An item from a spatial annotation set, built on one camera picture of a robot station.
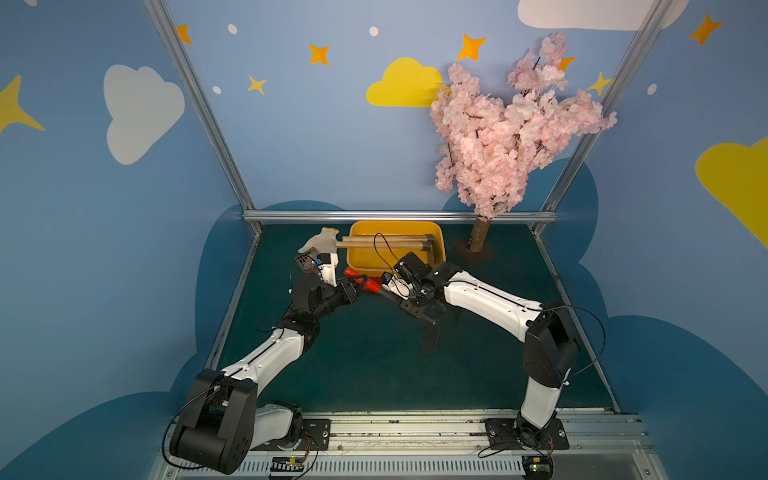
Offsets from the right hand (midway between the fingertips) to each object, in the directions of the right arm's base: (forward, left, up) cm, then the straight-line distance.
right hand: (415, 296), depth 88 cm
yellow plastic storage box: (+2, +12, +14) cm, 18 cm away
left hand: (+1, +15, +9) cm, 17 cm away
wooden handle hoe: (+31, -7, -9) cm, 33 cm away
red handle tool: (-9, -6, -12) cm, 16 cm away
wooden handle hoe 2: (+29, -4, -9) cm, 30 cm away
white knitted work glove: (+29, +36, -11) cm, 48 cm away
